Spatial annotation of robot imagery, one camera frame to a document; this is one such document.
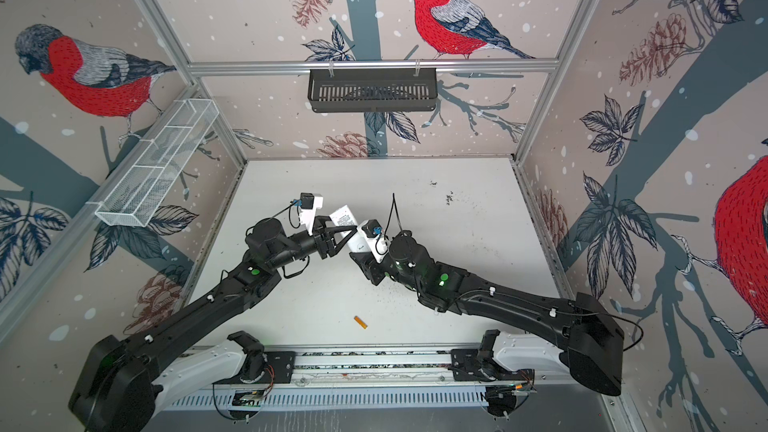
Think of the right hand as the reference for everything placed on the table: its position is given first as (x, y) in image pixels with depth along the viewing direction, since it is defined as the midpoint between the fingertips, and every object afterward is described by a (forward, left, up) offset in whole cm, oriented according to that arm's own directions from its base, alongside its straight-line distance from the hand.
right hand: (354, 251), depth 72 cm
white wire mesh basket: (+7, +54, +12) cm, 56 cm away
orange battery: (-10, 0, -21) cm, 24 cm away
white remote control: (0, 0, +5) cm, 5 cm away
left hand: (+3, +1, +6) cm, 7 cm away
